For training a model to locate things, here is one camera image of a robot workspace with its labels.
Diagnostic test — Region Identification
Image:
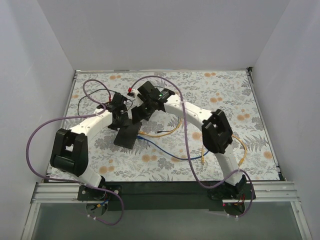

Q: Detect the black network switch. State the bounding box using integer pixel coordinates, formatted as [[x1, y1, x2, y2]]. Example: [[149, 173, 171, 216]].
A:
[[113, 122, 142, 150], [131, 106, 144, 124]]

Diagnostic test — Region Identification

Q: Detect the yellow ethernet cable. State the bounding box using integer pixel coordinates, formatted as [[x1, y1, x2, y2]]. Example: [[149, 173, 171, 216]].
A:
[[138, 117, 182, 139], [199, 133, 248, 167]]

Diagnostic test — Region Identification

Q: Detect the blue ethernet cable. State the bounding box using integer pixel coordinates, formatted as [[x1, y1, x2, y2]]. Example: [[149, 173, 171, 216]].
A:
[[137, 134, 212, 163]]

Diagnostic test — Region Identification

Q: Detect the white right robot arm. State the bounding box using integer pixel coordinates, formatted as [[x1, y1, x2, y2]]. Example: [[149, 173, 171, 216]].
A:
[[128, 89, 246, 187]]

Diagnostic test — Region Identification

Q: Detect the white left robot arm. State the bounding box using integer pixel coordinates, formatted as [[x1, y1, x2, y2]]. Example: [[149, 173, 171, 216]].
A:
[[50, 103, 130, 188]]

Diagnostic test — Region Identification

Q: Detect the floral patterned table mat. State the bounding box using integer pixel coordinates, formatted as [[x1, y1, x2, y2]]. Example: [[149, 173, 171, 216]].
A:
[[63, 70, 279, 182]]

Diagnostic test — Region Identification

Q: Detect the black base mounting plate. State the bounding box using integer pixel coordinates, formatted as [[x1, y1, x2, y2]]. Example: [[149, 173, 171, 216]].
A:
[[77, 180, 256, 215]]

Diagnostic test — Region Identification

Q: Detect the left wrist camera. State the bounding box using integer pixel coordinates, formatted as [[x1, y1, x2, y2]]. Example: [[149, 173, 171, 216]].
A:
[[108, 92, 128, 112]]

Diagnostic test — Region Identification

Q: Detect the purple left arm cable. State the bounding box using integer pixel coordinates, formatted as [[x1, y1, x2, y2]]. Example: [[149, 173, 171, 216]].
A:
[[25, 79, 126, 226]]

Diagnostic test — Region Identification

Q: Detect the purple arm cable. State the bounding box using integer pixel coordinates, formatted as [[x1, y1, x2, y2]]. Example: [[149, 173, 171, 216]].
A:
[[25, 79, 126, 226], [129, 75, 256, 217]]

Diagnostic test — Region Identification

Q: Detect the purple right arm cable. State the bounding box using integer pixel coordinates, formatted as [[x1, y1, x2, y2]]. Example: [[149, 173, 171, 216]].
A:
[[129, 75, 256, 217]]

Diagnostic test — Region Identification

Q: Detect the aluminium frame rail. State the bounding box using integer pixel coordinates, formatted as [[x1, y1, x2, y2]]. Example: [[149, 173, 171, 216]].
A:
[[31, 181, 300, 203]]

